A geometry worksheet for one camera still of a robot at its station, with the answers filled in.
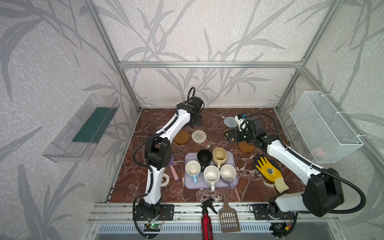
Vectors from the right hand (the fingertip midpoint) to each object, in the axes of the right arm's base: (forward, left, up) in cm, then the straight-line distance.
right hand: (230, 128), depth 85 cm
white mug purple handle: (-20, +2, -16) cm, 26 cm away
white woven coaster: (+6, +19, -18) cm, 27 cm away
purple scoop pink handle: (-20, +32, -16) cm, 42 cm away
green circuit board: (-45, +41, -19) cm, 64 cm away
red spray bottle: (-47, +14, -14) cm, 51 cm away
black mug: (-12, +15, -12) cm, 23 cm away
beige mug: (-10, +6, -17) cm, 20 cm away
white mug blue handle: (-18, +22, -15) cm, 32 cm away
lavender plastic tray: (-24, +24, -17) cm, 38 cm away
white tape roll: (-24, +37, -18) cm, 47 cm away
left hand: (+10, +20, -3) cm, 23 cm away
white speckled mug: (-21, +11, -17) cm, 29 cm away
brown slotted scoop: (-42, +4, -18) cm, 45 cm away
